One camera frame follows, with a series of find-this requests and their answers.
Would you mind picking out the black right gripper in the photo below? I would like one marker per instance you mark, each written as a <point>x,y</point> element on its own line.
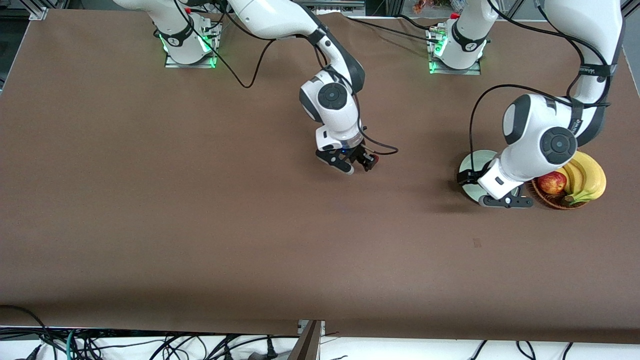
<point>359,154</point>

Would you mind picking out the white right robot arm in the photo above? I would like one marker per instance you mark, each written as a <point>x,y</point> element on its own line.
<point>280,15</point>

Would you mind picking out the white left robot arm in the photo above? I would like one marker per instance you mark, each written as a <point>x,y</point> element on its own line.
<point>535,145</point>

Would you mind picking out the pale green round plate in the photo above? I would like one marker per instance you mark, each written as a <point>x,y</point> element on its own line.
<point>475,160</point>

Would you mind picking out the red apple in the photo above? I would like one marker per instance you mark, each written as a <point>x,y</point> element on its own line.
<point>552,184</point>

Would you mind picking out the brown wicker basket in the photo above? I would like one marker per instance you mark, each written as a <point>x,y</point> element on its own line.
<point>550,200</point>

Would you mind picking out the brown table cover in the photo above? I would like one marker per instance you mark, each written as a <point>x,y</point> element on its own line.
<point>320,260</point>

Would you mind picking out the yellow banana bunch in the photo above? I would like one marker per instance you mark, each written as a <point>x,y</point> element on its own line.
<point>592,180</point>

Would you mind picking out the metal frame rail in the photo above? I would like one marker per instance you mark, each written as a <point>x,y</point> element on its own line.
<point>345,6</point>

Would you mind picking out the aluminium table frame post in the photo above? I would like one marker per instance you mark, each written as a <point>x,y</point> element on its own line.
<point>307,345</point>

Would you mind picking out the aluminium frame profile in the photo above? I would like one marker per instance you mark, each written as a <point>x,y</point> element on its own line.
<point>39,12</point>

